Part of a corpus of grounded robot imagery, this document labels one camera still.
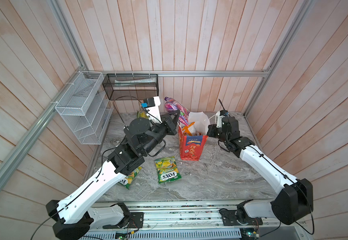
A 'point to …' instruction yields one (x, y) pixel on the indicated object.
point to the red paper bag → (190, 146)
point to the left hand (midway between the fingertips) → (179, 116)
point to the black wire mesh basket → (131, 86)
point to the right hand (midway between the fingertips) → (208, 125)
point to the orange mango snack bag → (186, 129)
